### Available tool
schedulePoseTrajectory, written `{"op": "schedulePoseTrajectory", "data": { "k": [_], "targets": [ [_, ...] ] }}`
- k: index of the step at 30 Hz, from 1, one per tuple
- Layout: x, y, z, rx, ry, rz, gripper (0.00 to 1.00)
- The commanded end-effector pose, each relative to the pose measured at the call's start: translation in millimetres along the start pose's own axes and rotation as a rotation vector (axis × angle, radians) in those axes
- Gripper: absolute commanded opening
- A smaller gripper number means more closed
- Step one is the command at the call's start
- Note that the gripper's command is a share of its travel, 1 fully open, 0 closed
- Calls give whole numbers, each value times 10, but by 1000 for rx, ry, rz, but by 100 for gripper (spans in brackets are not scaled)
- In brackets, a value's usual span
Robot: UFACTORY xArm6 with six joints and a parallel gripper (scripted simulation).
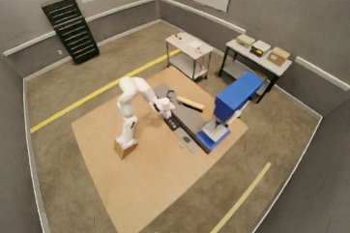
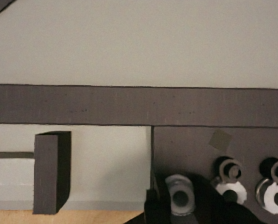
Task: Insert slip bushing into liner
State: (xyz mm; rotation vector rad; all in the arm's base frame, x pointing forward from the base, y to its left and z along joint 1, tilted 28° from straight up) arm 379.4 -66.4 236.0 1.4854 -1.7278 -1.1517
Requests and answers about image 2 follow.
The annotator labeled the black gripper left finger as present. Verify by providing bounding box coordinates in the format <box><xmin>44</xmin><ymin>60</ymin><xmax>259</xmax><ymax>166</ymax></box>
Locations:
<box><xmin>123</xmin><ymin>174</ymin><xmax>172</xmax><ymax>224</ymax></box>

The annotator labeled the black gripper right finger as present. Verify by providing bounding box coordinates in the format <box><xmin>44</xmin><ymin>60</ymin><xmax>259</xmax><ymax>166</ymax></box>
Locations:
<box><xmin>192</xmin><ymin>175</ymin><xmax>267</xmax><ymax>224</ymax></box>

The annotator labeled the dark grey plate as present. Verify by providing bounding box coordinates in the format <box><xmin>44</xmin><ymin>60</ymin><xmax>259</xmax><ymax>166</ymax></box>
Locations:
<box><xmin>150</xmin><ymin>126</ymin><xmax>278</xmax><ymax>224</ymax></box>

